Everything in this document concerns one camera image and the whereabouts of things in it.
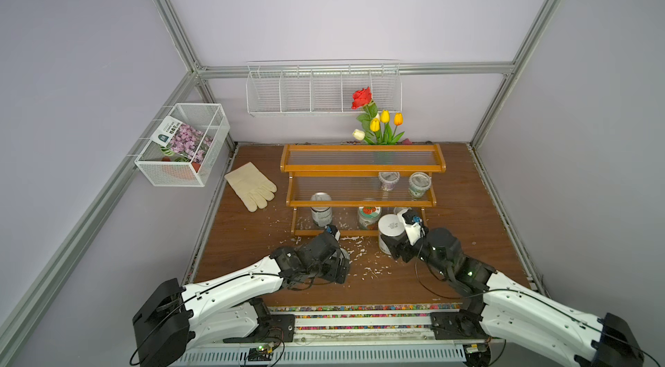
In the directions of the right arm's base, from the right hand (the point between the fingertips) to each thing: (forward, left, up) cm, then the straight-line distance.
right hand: (392, 226), depth 78 cm
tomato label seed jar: (+6, +6, -5) cm, 10 cm away
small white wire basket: (+12, +67, +15) cm, 70 cm away
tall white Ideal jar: (0, +1, +1) cm, 2 cm away
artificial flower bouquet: (+30, +3, +13) cm, 33 cm away
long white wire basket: (+52, +23, +14) cm, 58 cm away
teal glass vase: (+27, -1, +1) cm, 27 cm away
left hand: (-9, +17, -8) cm, 21 cm away
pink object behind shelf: (+52, -16, -17) cm, 57 cm away
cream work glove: (+25, +53, -15) cm, 60 cm away
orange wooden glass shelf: (+25, +12, -14) cm, 31 cm away
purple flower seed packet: (+18, +61, +20) cm, 67 cm away
